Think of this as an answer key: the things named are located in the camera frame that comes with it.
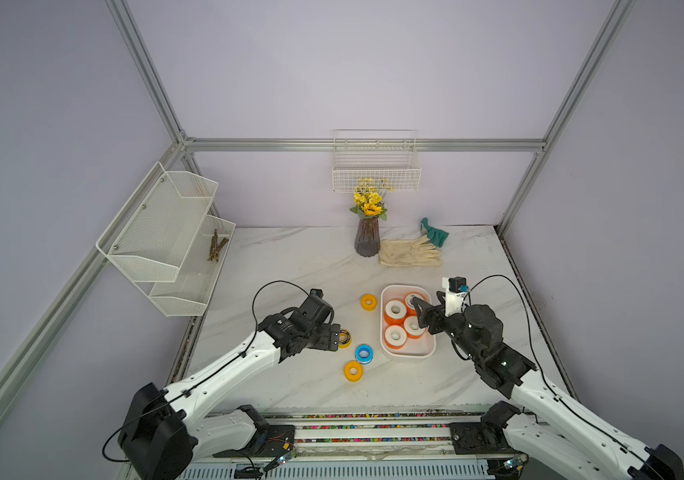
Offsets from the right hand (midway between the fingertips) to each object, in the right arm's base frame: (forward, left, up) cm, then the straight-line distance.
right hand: (426, 300), depth 78 cm
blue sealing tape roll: (-7, +17, -19) cm, 26 cm away
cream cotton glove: (+32, -2, -18) cm, 37 cm away
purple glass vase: (+31, +14, -8) cm, 35 cm away
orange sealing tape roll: (+5, +6, -15) cm, 17 cm away
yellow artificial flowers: (+34, +14, +9) cm, 38 cm away
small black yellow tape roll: (-2, +23, -18) cm, 29 cm away
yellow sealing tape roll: (+11, +15, -18) cm, 25 cm away
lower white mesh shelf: (+10, +71, -10) cm, 73 cm away
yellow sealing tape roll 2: (-12, +20, -19) cm, 30 cm away
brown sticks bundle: (+24, +65, -3) cm, 69 cm away
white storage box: (-5, +1, -19) cm, 20 cm away
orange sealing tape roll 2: (-2, +7, -18) cm, 19 cm away
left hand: (-6, +29, -8) cm, 31 cm away
